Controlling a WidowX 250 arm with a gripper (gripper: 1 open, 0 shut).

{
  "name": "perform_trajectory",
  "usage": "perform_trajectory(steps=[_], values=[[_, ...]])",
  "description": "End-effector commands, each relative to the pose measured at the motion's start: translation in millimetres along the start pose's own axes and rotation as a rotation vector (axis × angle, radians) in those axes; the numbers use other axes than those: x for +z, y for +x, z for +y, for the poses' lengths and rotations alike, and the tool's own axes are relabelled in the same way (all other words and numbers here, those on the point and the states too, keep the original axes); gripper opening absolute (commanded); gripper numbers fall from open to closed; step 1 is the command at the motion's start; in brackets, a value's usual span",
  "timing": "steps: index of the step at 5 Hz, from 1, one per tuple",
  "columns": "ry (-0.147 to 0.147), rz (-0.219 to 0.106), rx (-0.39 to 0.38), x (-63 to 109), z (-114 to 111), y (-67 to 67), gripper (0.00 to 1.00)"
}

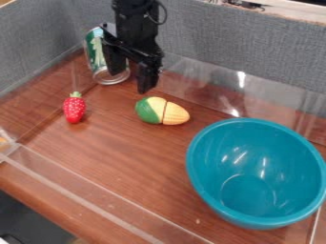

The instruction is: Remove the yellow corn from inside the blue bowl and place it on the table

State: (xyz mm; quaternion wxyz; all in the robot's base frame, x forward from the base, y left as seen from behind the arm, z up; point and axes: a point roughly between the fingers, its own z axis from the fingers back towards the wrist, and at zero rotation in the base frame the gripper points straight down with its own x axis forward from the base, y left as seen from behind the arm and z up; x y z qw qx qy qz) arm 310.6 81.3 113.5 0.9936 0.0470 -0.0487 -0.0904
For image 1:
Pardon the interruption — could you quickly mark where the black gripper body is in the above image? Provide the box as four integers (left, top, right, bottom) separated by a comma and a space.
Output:
98, 23, 164, 67

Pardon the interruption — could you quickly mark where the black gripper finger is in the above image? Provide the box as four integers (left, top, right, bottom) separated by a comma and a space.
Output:
136, 62, 160, 94
102, 44, 125, 75

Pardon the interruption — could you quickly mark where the yellow green toy corn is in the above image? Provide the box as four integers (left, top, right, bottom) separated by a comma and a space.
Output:
134, 96, 189, 125

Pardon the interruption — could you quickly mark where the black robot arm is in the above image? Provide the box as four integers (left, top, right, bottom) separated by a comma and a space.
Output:
100, 0, 165, 93

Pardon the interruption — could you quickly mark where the teal blue plastic bowl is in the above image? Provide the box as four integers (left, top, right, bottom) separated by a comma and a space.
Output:
185, 118, 326, 230

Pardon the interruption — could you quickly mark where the green Del Monte can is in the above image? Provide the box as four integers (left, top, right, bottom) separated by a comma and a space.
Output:
84, 27, 129, 85

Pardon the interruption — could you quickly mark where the red toy strawberry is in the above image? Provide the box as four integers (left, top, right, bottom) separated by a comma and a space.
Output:
62, 91, 86, 124

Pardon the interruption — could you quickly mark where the clear acrylic barrier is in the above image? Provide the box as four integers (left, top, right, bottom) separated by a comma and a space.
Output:
0, 128, 213, 244

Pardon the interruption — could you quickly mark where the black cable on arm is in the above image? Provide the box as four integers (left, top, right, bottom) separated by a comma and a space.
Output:
145, 0, 168, 26

